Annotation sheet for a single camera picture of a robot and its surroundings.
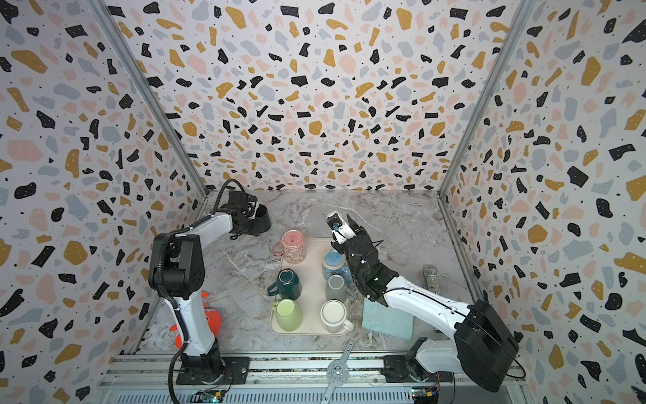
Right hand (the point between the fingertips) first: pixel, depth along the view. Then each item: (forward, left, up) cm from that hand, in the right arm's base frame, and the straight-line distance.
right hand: (343, 213), depth 75 cm
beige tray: (-12, +10, -28) cm, 32 cm away
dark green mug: (-15, +18, -20) cm, 30 cm away
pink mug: (-1, +18, -18) cm, 26 cm away
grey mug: (-15, +2, -20) cm, 25 cm away
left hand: (+13, +35, -22) cm, 43 cm away
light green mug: (-24, +16, -19) cm, 34 cm away
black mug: (+9, +31, -17) cm, 36 cm away
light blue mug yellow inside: (-6, +3, -19) cm, 20 cm away
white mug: (-23, +3, -22) cm, 32 cm away
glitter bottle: (-8, -32, -26) cm, 42 cm away
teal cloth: (-22, -13, -28) cm, 38 cm away
